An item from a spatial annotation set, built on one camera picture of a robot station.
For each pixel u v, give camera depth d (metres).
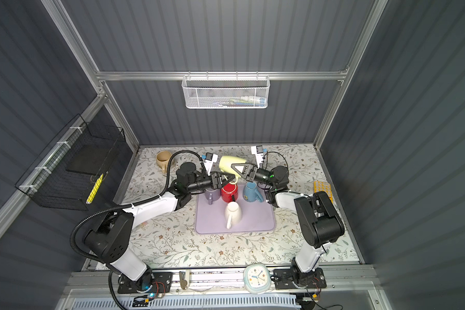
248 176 0.72
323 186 1.02
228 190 0.91
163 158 1.07
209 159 0.75
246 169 0.74
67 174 0.72
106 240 0.46
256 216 0.92
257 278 0.72
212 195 0.91
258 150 0.74
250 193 0.91
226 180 0.79
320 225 0.48
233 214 0.83
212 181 0.72
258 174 0.72
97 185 0.70
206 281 0.75
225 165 0.77
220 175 0.74
